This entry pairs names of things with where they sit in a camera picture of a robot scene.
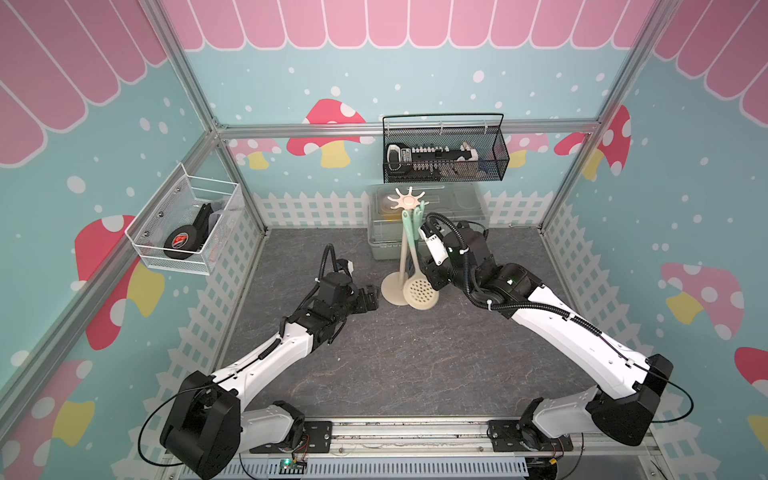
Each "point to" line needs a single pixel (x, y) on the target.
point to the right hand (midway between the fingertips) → (427, 256)
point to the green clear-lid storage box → (469, 203)
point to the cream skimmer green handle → (417, 292)
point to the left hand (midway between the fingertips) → (366, 295)
